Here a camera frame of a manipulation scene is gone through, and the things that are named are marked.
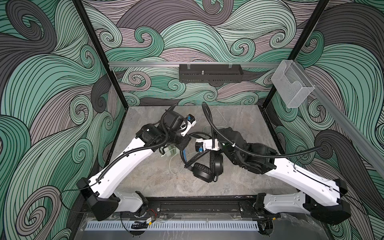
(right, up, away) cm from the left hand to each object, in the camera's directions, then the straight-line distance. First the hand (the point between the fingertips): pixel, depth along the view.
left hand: (188, 137), depth 69 cm
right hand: (+13, +5, -5) cm, 15 cm away
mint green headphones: (-11, -11, +19) cm, 24 cm away
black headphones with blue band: (+5, -12, -13) cm, 18 cm away
